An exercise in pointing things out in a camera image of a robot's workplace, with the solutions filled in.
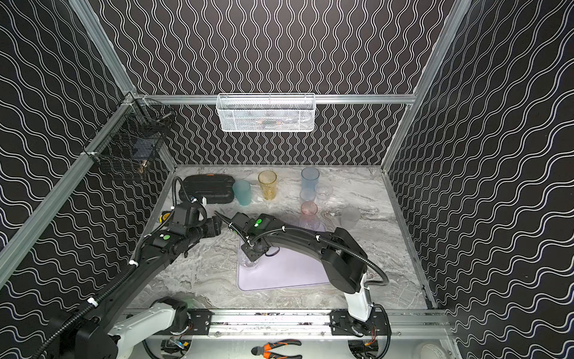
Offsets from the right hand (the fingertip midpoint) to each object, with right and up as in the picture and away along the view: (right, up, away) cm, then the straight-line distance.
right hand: (256, 249), depth 84 cm
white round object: (+57, -28, -14) cm, 65 cm away
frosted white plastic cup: (+38, +11, +12) cm, 41 cm away
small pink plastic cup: (+21, +14, +18) cm, 31 cm away
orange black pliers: (+5, -27, -15) cm, 32 cm away
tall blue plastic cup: (+22, +28, +14) cm, 38 cm away
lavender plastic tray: (+12, -9, +4) cm, 15 cm away
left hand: (-15, +12, -2) cm, 20 cm away
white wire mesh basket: (0, +66, +42) cm, 78 cm away
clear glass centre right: (+29, +22, +26) cm, 45 cm away
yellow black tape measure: (-42, +11, +14) cm, 46 cm away
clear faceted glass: (+21, +9, +12) cm, 26 cm away
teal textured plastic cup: (-9, +23, +19) cm, 31 cm away
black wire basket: (-54, +43, +10) cm, 70 cm away
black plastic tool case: (-22, +23, +24) cm, 39 cm away
